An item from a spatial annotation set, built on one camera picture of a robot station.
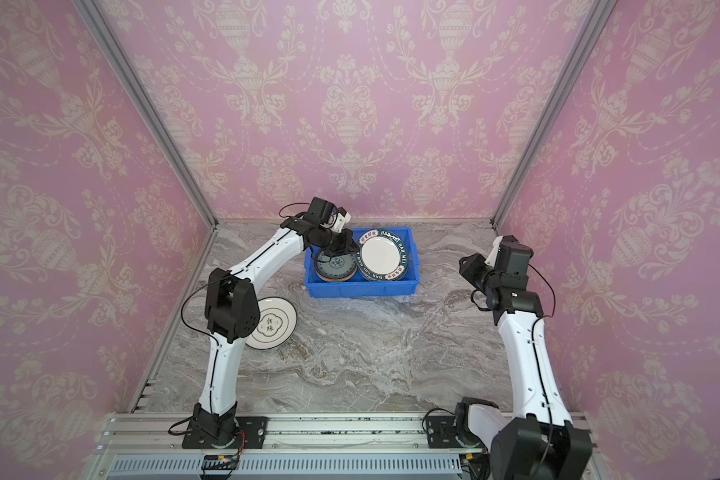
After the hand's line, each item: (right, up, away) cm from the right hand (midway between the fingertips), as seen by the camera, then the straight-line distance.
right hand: (465, 259), depth 79 cm
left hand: (-28, +3, +13) cm, 31 cm away
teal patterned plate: (-37, -4, +24) cm, 44 cm away
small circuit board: (-62, -50, -5) cm, 80 cm away
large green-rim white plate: (-21, +1, +18) cm, 28 cm away
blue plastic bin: (-28, -9, +13) cm, 33 cm away
